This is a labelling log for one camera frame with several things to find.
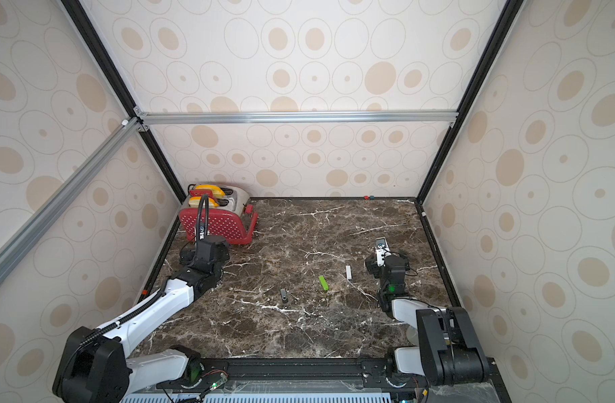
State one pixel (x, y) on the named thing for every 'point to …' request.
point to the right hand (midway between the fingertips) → (387, 252)
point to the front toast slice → (194, 201)
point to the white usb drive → (349, 274)
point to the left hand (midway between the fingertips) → (210, 242)
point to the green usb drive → (323, 282)
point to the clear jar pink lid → (412, 335)
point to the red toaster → (234, 219)
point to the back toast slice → (217, 191)
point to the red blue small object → (367, 197)
